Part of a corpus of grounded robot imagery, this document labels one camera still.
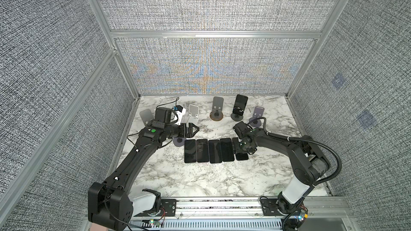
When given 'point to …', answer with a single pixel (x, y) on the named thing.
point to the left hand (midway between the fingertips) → (191, 128)
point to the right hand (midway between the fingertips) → (238, 149)
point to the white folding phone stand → (193, 117)
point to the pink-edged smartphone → (190, 151)
